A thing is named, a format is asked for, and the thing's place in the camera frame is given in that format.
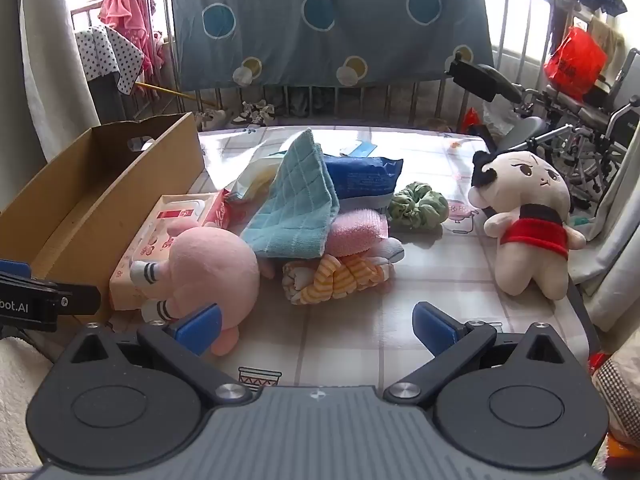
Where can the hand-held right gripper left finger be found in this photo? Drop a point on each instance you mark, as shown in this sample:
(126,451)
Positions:
(200,327)

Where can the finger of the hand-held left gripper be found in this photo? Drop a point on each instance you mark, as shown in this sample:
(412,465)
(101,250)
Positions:
(15,267)
(75,297)

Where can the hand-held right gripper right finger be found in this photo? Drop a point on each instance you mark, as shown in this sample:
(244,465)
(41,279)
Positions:
(432,327)

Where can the pink plush toy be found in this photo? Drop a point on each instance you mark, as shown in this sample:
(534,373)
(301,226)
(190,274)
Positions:
(210,270)

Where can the white and grey soft item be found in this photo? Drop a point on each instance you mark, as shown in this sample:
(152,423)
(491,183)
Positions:
(392,250)

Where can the orange striped cloth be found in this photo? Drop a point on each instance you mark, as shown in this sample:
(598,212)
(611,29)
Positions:
(330,280)

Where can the green scrunchie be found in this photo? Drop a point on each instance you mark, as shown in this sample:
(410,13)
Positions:
(417,207)

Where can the pink fluffy towel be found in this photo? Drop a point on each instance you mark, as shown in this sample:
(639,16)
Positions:
(355,232)

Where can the brown cardboard box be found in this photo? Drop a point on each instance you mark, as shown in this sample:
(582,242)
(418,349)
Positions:
(125,175)

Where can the teal quilted cloth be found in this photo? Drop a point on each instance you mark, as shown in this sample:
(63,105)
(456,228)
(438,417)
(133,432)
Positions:
(295,200)

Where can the white and yellow packet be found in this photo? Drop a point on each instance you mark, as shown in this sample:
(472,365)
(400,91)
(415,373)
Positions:
(255,177)

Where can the blue wet wipes pack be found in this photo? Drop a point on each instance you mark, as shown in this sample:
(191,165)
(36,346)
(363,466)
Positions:
(360,177)

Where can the blue and white box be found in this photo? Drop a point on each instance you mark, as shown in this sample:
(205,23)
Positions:
(357,148)

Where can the white fluffy cloth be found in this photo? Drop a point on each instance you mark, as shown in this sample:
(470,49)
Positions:
(17,400)

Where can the pink wet wipes pack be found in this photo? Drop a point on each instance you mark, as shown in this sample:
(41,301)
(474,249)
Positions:
(150,240)

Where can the plush doll with red shirt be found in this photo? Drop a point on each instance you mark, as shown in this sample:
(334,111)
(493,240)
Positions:
(530,200)

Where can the grey white bed sheet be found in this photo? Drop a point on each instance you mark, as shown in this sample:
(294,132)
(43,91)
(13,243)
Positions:
(615,260)

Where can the houndstooth cloth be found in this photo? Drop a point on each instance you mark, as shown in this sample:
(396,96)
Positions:
(620,390)

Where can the white curtain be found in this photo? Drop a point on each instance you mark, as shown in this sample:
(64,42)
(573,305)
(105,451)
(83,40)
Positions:
(55,60)

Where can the pair of shoes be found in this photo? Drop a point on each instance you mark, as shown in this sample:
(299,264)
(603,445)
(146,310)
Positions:
(252,112)

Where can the yellow stick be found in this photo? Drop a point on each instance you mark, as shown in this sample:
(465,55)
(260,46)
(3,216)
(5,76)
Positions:
(170,92)

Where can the polka dot garment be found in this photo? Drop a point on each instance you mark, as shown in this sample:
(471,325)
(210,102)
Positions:
(107,55)

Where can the wheelchair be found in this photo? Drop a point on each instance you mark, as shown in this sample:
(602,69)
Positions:
(575,130)

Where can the pink hanging garment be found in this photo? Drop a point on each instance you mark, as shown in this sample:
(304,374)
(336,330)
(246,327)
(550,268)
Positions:
(130,15)

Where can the red plastic bag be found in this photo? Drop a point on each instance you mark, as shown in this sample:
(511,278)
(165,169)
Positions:
(575,65)

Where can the blue blanket with circles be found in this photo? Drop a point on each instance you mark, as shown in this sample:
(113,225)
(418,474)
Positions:
(330,45)

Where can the metal window railing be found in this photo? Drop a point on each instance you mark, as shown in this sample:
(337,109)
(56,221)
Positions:
(506,15)

